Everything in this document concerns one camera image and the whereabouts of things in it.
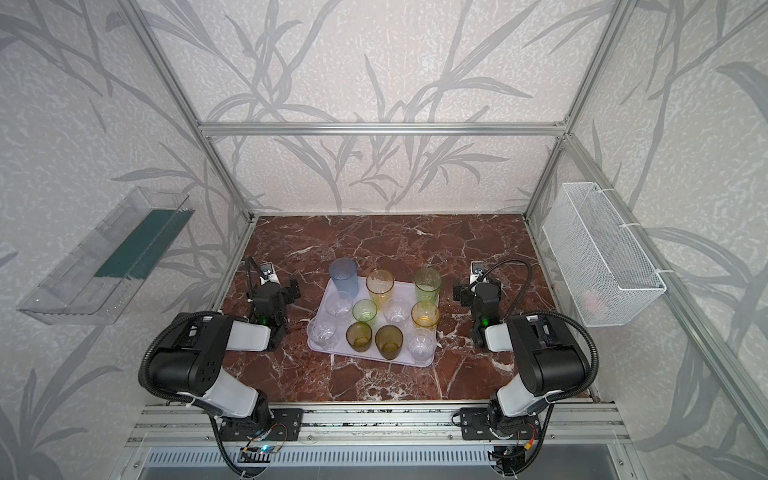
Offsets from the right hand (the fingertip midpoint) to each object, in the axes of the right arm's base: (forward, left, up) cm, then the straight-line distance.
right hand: (475, 275), depth 94 cm
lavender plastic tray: (0, +23, -9) cm, 25 cm away
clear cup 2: (-11, +25, -3) cm, 28 cm away
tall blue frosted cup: (0, +42, +1) cm, 42 cm away
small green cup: (-10, +35, -3) cm, 37 cm away
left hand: (-1, +64, +1) cm, 64 cm away
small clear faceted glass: (-20, +18, -6) cm, 28 cm away
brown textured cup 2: (-18, +36, -5) cm, 40 cm away
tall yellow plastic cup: (-4, +30, +1) cm, 30 cm away
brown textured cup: (-19, +27, -5) cm, 34 cm away
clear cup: (-16, +47, -6) cm, 50 cm away
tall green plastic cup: (-4, +16, 0) cm, 16 cm away
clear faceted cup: (-9, +43, 0) cm, 44 cm away
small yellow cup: (-12, +17, -3) cm, 21 cm away
